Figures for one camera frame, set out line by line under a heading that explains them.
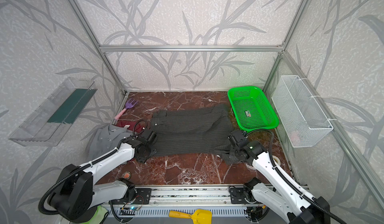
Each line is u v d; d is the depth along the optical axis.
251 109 1.09
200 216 0.67
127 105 1.11
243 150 0.54
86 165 0.45
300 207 0.39
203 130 0.96
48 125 0.64
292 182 0.43
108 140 0.87
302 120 0.62
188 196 0.75
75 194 0.40
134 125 0.99
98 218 0.67
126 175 0.80
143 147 0.64
